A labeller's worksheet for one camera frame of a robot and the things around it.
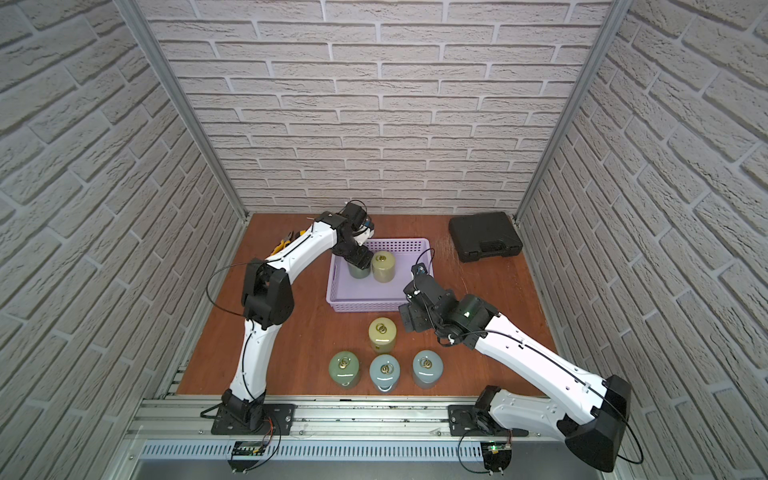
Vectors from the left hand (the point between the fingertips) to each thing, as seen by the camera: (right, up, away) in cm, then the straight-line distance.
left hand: (363, 254), depth 97 cm
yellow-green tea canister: (+7, -4, 0) cm, 8 cm away
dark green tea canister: (-2, -6, +1) cm, 7 cm away
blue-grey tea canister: (+8, -29, -24) cm, 38 cm away
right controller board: (+35, -47, -28) cm, 65 cm away
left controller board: (-26, -49, -26) cm, 61 cm away
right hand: (+19, -12, -22) cm, 31 cm away
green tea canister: (-2, -29, -23) cm, 37 cm away
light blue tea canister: (+19, -28, -23) cm, 41 cm away
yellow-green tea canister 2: (+7, -21, -18) cm, 28 cm away
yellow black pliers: (-29, +6, +14) cm, 33 cm away
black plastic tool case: (+44, +7, +10) cm, 46 cm away
